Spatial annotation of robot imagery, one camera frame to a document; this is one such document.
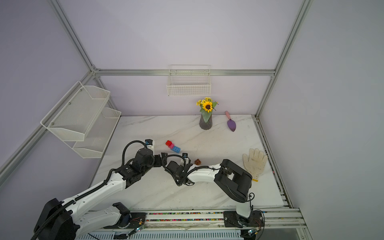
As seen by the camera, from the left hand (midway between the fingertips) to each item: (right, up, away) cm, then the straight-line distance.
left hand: (159, 156), depth 84 cm
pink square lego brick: (+5, +4, +14) cm, 16 cm away
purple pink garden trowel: (+48, +20, +31) cm, 61 cm away
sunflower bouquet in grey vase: (+28, +30, +10) cm, 42 cm away
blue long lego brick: (+7, +2, +14) cm, 16 cm away
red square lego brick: (+2, +6, +14) cm, 16 cm away
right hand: (+12, -12, +7) cm, 19 cm away
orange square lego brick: (+22, -5, +9) cm, 24 cm away
